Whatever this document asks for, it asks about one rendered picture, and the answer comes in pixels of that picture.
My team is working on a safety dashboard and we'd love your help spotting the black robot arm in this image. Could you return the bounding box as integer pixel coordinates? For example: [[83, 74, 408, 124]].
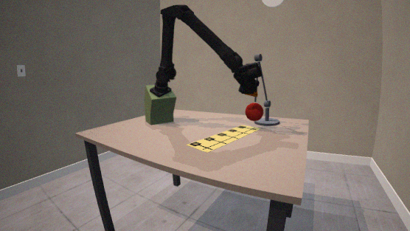
[[150, 5, 262, 97]]

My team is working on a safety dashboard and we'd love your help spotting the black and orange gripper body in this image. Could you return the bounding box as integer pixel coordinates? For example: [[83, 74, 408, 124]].
[[238, 79, 260, 94]]

